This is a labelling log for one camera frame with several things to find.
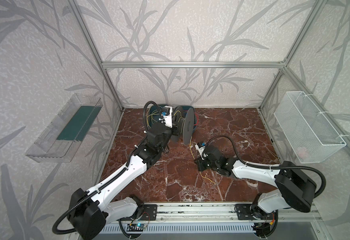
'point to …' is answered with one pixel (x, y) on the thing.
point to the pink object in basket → (301, 151)
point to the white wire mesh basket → (311, 137)
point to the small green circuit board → (140, 225)
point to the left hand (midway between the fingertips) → (178, 111)
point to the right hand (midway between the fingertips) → (194, 156)
